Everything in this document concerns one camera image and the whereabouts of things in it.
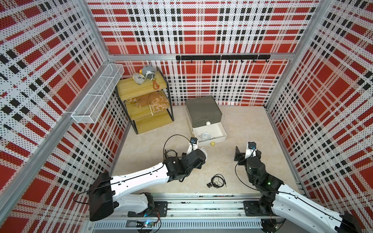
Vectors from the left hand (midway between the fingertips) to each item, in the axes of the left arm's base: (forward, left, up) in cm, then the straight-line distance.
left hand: (199, 154), depth 78 cm
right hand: (+4, -26, 0) cm, 27 cm away
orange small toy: (+35, +26, +18) cm, 47 cm away
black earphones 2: (-10, -11, -14) cm, 21 cm away
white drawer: (+20, -12, -7) cm, 24 cm away
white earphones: (+14, -10, -7) cm, 19 cm away
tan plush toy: (+30, +26, +11) cm, 41 cm away
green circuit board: (-30, +25, -13) cm, 42 cm away
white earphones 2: (+16, -5, -7) cm, 18 cm away
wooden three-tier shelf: (+31, +34, +5) cm, 46 cm away
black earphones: (+6, +22, -15) cm, 27 cm away
